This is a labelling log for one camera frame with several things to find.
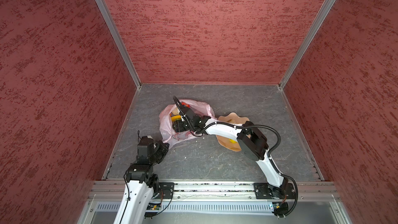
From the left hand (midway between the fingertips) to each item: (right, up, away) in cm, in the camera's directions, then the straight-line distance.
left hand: (171, 146), depth 82 cm
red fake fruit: (+6, +23, +8) cm, 25 cm away
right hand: (+1, +8, +8) cm, 12 cm away
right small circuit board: (+55, -27, -9) cm, 62 cm away
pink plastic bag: (+1, +7, -5) cm, 9 cm away
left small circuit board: (-6, -25, -11) cm, 28 cm away
